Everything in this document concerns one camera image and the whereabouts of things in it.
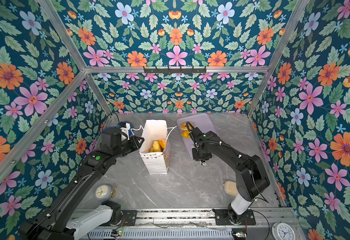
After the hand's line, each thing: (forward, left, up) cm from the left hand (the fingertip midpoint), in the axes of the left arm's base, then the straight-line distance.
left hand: (145, 136), depth 72 cm
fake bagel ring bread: (+22, -20, -23) cm, 37 cm away
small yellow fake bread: (+19, -20, -26) cm, 38 cm away
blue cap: (+2, +6, +5) cm, 8 cm away
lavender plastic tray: (+32, -35, -30) cm, 56 cm away
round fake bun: (+8, -6, -18) cm, 21 cm away
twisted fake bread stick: (+3, -3, -16) cm, 16 cm away
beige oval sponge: (-20, -43, -25) cm, 53 cm away
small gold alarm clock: (-18, +25, -24) cm, 39 cm away
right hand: (-3, -27, -20) cm, 33 cm away
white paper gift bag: (-9, -3, -13) cm, 16 cm away
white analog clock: (-41, -62, -24) cm, 78 cm away
